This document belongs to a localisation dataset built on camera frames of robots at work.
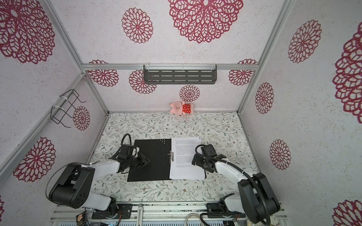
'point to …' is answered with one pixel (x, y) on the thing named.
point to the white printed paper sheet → (182, 168)
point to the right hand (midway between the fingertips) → (198, 161)
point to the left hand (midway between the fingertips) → (149, 163)
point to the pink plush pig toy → (179, 108)
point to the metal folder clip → (171, 154)
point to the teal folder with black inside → (159, 151)
